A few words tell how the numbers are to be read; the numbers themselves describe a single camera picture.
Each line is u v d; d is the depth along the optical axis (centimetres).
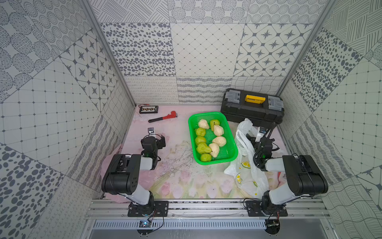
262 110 96
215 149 89
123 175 47
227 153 93
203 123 101
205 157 86
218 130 98
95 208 75
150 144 76
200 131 98
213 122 102
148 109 117
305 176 46
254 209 73
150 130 82
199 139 95
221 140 93
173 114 114
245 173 82
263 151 73
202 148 87
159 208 73
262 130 81
